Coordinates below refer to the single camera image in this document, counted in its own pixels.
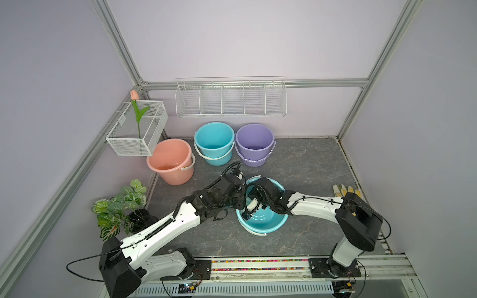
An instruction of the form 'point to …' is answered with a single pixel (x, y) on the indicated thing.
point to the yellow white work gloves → (343, 191)
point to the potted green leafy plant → (123, 213)
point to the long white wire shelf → (231, 97)
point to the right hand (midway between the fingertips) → (251, 185)
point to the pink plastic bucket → (174, 161)
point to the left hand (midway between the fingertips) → (243, 197)
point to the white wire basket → (123, 136)
